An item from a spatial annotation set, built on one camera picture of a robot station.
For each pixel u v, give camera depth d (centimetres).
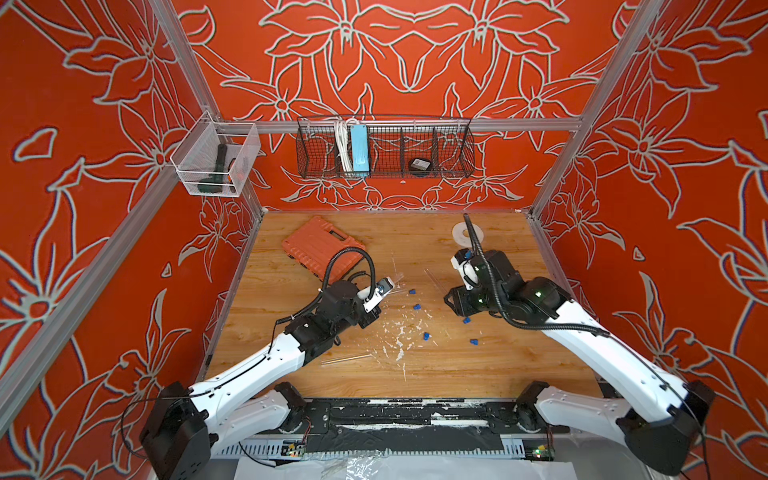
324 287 58
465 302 64
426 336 87
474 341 86
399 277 73
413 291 97
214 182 79
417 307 92
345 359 83
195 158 80
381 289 64
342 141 88
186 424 39
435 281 98
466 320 90
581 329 44
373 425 73
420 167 95
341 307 57
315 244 104
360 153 90
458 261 67
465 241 109
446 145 100
